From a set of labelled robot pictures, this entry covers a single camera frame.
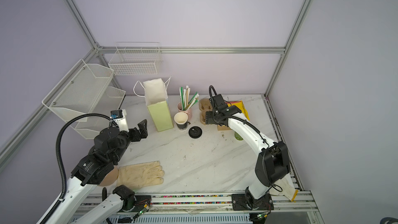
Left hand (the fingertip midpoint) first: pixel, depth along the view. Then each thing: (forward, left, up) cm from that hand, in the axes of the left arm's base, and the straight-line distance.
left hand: (135, 123), depth 67 cm
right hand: (+13, -35, -13) cm, 39 cm away
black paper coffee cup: (+20, -16, -23) cm, 34 cm away
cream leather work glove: (-13, +3, -30) cm, 33 cm away
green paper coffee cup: (+9, -52, -27) cm, 59 cm away
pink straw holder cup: (+24, -20, -21) cm, 38 cm away
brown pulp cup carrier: (+35, -31, -27) cm, 54 cm away
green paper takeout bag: (+31, +1, -18) cm, 36 cm away
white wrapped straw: (+32, -20, -16) cm, 41 cm away
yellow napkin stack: (+33, -56, -24) cm, 69 cm away
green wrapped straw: (+32, -16, -17) cm, 40 cm away
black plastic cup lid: (+13, -25, -29) cm, 41 cm away
